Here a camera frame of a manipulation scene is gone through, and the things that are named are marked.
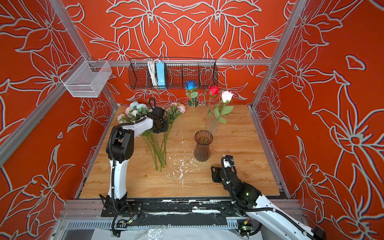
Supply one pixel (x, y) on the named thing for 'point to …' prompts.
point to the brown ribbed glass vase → (203, 139)
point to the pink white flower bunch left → (134, 112)
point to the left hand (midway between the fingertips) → (164, 127)
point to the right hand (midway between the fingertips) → (211, 168)
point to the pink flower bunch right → (172, 111)
